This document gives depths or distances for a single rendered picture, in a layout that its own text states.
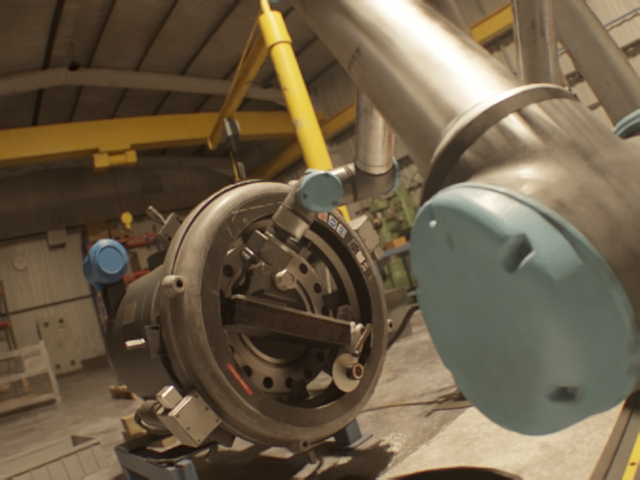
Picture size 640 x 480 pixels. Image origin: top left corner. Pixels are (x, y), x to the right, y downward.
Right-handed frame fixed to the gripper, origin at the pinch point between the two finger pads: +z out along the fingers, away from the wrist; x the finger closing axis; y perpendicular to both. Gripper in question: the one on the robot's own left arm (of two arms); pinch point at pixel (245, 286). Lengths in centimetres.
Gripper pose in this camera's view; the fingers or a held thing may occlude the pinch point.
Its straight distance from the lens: 120.0
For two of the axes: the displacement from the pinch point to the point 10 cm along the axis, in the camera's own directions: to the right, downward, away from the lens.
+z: -5.8, 8.1, -0.5
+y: -6.9, -4.6, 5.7
